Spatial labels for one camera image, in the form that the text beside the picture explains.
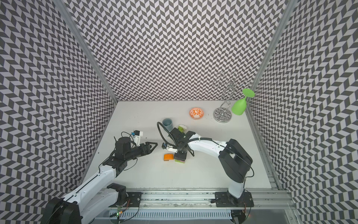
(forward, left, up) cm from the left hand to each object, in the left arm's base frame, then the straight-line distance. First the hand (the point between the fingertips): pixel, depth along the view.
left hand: (154, 146), depth 82 cm
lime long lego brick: (-8, -15, -2) cm, 17 cm away
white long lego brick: (+20, -17, -10) cm, 28 cm away
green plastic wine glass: (+22, -53, +11) cm, 58 cm away
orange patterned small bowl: (+32, -27, -8) cm, 43 cm away
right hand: (-2, -15, -7) cm, 17 cm away
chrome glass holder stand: (+50, -53, +11) cm, 74 cm away
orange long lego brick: (-4, -7, -7) cm, 11 cm away
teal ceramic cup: (+19, -6, -3) cm, 20 cm away
